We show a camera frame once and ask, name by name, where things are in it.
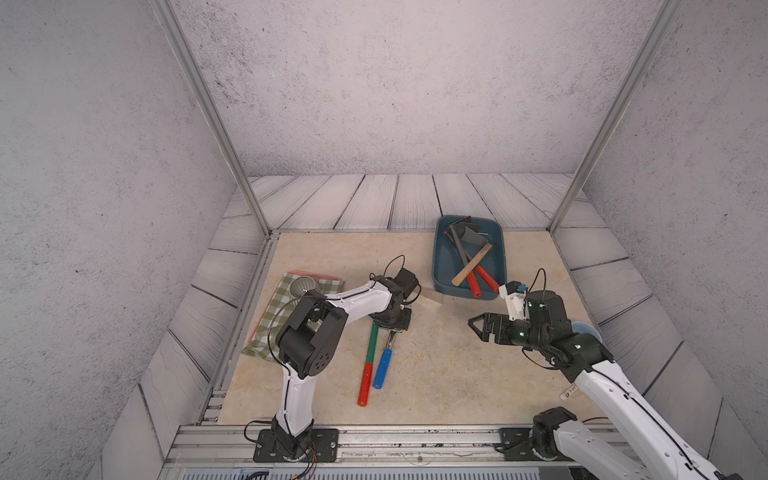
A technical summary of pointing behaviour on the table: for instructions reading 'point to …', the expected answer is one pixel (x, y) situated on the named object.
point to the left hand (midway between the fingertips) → (404, 329)
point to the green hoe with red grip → (367, 373)
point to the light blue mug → (584, 327)
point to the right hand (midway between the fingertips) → (485, 323)
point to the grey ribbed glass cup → (299, 286)
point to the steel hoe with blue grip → (385, 361)
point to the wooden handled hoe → (473, 235)
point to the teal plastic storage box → (447, 261)
